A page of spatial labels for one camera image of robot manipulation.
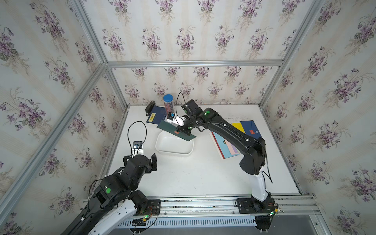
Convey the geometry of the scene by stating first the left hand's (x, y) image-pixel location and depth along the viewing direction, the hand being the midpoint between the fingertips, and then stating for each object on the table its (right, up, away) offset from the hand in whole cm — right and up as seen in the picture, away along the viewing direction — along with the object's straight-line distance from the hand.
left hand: (149, 157), depth 69 cm
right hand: (+14, +13, +11) cm, 22 cm away
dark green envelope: (+10, +13, +9) cm, 19 cm away
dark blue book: (-6, +21, +42) cm, 48 cm away
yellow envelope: (+57, +13, +39) cm, 70 cm away
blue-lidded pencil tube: (+5, +29, +30) cm, 42 cm away
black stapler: (-12, +27, +43) cm, 52 cm away
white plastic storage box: (+5, +1, +30) cm, 30 cm away
